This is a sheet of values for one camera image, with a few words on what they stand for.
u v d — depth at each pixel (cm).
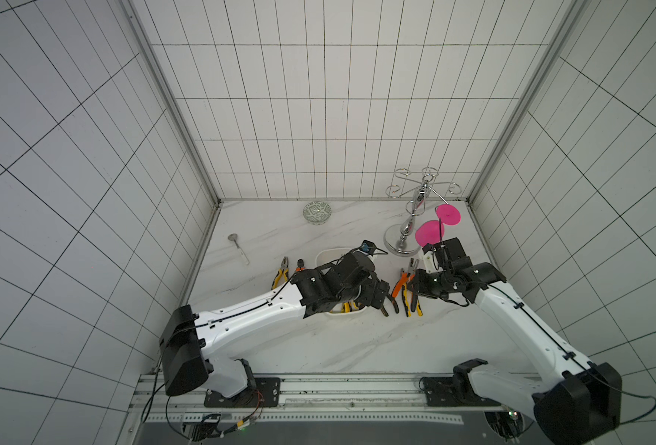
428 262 74
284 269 97
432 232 88
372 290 62
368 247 63
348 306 86
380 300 63
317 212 114
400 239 106
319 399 73
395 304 88
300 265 100
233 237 107
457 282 56
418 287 69
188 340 40
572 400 37
